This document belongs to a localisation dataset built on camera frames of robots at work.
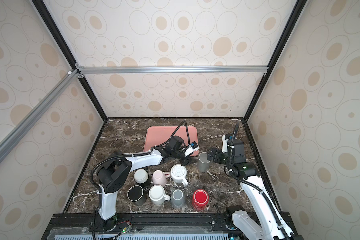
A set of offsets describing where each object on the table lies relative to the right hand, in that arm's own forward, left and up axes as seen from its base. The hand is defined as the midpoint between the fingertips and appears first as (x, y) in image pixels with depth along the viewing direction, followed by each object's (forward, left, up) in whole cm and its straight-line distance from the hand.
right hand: (216, 151), depth 78 cm
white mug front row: (-18, +31, -13) cm, 38 cm away
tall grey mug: (-2, +6, -10) cm, 12 cm away
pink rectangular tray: (+27, +38, -20) cm, 51 cm away
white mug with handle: (-7, +20, -11) cm, 24 cm away
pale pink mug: (-10, +30, -10) cm, 33 cm away
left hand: (+3, +9, -9) cm, 13 cm away
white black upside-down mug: (-11, +39, -8) cm, 41 cm away
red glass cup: (-21, +9, -12) cm, 25 cm away
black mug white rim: (-18, +41, -10) cm, 46 cm away
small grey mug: (-21, +20, -9) cm, 30 cm away
